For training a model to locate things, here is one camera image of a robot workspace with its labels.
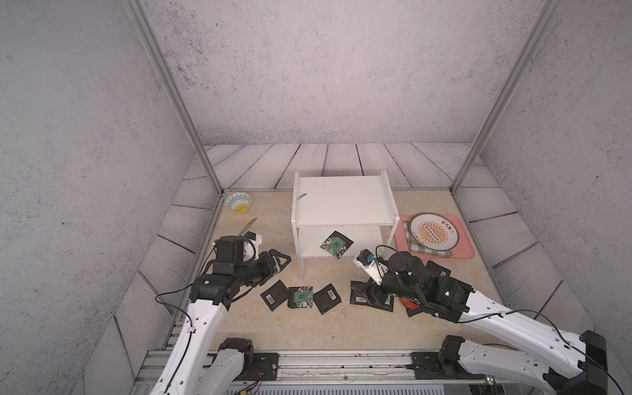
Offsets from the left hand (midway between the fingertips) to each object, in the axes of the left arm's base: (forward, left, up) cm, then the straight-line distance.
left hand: (288, 262), depth 73 cm
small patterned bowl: (+42, +28, -19) cm, 54 cm away
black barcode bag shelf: (-1, +7, -22) cm, 23 cm away
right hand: (-4, -21, -1) cm, 21 cm away
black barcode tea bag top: (-3, -11, -21) cm, 24 cm away
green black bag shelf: (+9, -15, -5) cm, 18 cm away
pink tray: (+15, -66, -20) cm, 71 cm away
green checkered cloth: (+16, -47, -18) cm, 53 cm away
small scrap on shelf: (+16, -4, +12) cm, 20 cm away
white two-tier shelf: (+10, -21, +13) cm, 26 cm away
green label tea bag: (-2, -2, -20) cm, 21 cm away
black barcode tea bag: (+7, -52, -20) cm, 56 cm away
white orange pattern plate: (+24, -57, -20) cm, 65 cm away
